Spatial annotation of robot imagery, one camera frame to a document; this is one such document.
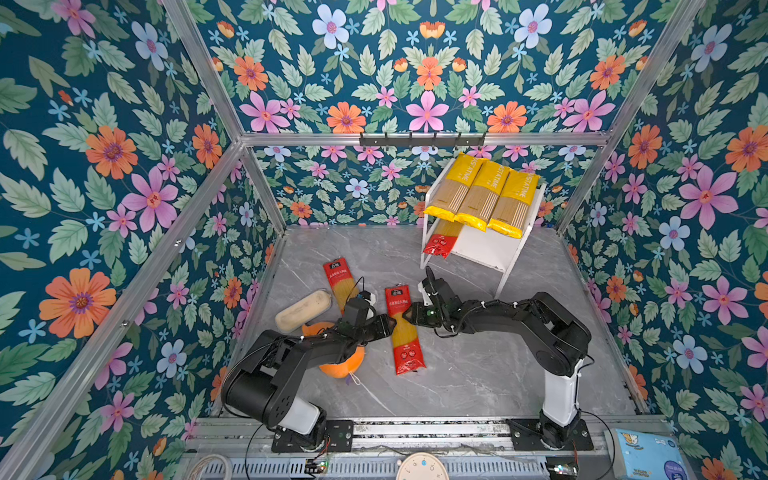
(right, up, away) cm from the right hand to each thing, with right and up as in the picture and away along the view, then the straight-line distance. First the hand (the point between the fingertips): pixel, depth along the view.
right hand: (406, 313), depth 93 cm
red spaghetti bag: (-23, +10, +8) cm, 26 cm away
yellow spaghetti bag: (+13, +36, -13) cm, 41 cm away
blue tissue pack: (+55, -27, -27) cm, 67 cm away
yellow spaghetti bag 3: (+29, +33, -15) cm, 46 cm away
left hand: (-3, -1, -4) cm, 5 cm away
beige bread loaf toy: (-33, +1, 0) cm, 33 cm away
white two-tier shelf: (+26, +20, -1) cm, 33 cm away
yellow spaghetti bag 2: (+21, +34, -14) cm, 42 cm away
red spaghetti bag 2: (0, -7, -5) cm, 8 cm away
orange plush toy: (-16, -11, -15) cm, 25 cm away
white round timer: (+4, -30, -26) cm, 40 cm away
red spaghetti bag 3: (+12, +24, -2) cm, 26 cm away
